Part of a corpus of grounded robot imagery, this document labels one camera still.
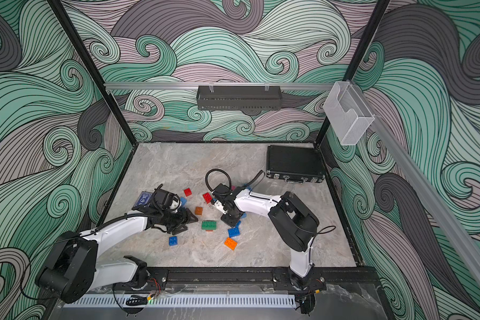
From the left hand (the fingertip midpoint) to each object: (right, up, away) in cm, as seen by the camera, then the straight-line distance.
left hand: (194, 221), depth 84 cm
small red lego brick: (-6, +10, +14) cm, 18 cm away
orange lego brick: (+16, -8, -3) cm, 18 cm away
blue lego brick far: (+23, +17, -13) cm, 31 cm away
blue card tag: (-27, +7, +11) cm, 30 cm away
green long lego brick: (+6, -2, 0) cm, 6 cm away
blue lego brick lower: (+17, -5, 0) cm, 18 cm away
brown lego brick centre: (0, +3, +7) cm, 8 cm away
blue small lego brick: (-9, -7, -2) cm, 12 cm away
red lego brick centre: (+4, +8, +11) cm, 14 cm away
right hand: (+16, -1, +5) cm, 16 cm away
